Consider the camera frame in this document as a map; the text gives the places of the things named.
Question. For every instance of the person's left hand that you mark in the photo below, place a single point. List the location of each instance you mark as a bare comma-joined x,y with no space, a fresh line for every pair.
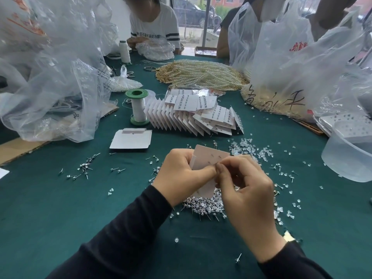
177,177

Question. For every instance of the person's right hand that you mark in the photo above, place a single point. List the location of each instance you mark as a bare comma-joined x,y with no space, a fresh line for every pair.
250,200

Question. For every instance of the white earring card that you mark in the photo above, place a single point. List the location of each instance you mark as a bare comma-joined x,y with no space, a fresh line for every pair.
209,159

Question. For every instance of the pile of silver stud earrings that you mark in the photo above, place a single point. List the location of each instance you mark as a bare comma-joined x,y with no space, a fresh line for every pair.
206,204

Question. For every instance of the clear plastic earring backs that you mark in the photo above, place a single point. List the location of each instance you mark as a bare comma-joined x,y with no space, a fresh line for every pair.
250,148

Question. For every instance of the stack of white cards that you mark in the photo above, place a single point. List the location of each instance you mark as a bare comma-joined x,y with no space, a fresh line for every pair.
130,139

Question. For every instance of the single ear stud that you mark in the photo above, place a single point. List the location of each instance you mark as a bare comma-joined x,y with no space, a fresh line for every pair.
237,259

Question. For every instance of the row of white cards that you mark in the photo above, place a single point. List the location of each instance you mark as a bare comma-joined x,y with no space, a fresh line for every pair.
180,116

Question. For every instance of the small scatter of silver studs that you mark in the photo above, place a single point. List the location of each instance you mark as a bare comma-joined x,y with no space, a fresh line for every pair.
84,167

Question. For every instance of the large white studded card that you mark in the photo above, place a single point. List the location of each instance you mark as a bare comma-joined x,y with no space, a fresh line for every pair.
3,172

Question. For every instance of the person's left forearm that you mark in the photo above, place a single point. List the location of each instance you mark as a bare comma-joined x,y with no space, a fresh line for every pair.
113,246

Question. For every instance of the person's right forearm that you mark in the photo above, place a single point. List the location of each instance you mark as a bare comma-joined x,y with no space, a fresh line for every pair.
290,265

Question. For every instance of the green spool of white thread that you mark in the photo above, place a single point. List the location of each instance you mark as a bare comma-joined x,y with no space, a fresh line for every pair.
138,107

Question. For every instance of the orange and black tool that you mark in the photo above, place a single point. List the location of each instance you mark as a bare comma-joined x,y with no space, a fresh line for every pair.
309,127

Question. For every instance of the pile of pearl strands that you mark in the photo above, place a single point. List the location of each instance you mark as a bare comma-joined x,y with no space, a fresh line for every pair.
200,74

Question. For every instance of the small bag of pearls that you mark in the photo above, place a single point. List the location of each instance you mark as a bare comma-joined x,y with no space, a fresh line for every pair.
125,82

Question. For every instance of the clear plastic bowl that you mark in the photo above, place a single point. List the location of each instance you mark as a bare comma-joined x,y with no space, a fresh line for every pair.
348,156

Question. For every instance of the white thread cone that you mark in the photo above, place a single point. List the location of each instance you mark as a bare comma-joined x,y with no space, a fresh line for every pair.
124,52

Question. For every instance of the heap of clear plastic bags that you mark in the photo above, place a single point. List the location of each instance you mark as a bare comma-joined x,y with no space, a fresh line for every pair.
345,101

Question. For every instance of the large clear plastic bag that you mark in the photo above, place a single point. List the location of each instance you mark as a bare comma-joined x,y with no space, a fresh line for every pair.
58,104

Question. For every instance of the white handwritten plastic bag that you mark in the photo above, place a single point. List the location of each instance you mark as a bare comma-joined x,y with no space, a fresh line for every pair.
293,66

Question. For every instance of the brown cardboard sheet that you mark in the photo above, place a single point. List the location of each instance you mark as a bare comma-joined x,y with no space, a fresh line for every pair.
17,148

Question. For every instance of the dark parked car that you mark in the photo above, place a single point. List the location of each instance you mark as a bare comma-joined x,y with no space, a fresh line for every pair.
194,13

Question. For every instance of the white red-printed plastic bag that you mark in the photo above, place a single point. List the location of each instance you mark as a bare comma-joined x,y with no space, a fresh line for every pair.
58,23

